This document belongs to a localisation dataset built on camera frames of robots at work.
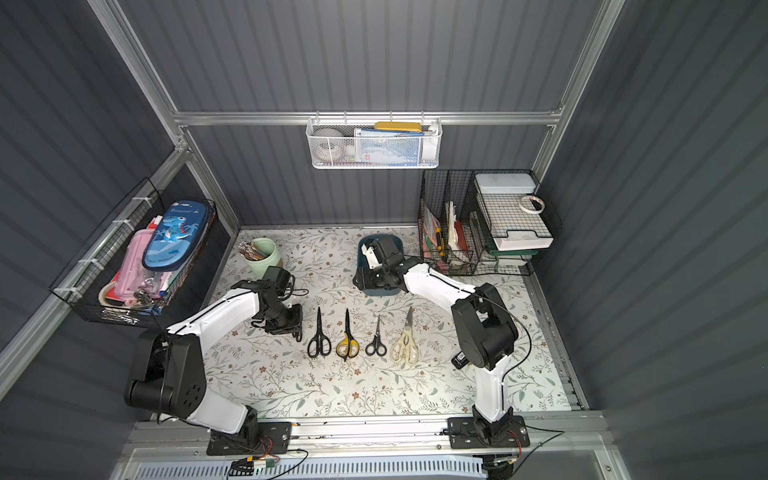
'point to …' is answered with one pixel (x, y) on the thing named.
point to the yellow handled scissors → (349, 347)
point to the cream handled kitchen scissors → (406, 351)
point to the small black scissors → (376, 346)
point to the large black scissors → (319, 343)
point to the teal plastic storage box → (363, 263)
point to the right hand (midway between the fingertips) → (366, 276)
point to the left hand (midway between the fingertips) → (299, 328)
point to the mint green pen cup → (268, 247)
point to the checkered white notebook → (512, 228)
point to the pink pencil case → (133, 276)
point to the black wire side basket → (89, 282)
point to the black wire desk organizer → (479, 222)
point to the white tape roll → (528, 211)
